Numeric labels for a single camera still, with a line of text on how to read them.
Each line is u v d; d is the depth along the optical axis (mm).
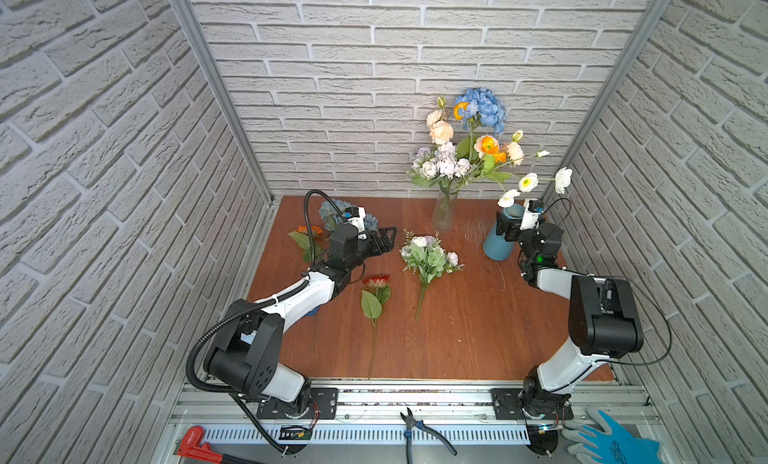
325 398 742
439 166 852
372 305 874
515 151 793
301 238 1010
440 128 887
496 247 978
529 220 806
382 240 758
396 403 757
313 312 577
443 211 1064
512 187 705
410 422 704
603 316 485
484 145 775
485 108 813
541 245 710
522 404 726
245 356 426
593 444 683
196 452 663
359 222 773
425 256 947
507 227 845
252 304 465
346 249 643
